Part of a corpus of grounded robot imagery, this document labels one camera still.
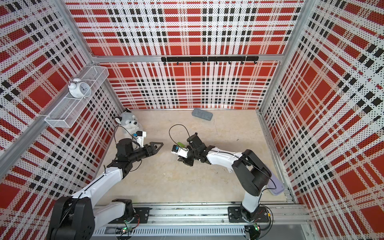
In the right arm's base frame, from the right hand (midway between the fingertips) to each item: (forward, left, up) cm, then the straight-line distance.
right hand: (183, 155), depth 87 cm
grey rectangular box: (+38, -12, -5) cm, 40 cm away
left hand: (+3, +11, +7) cm, 14 cm away
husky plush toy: (+18, +34, +11) cm, 40 cm away
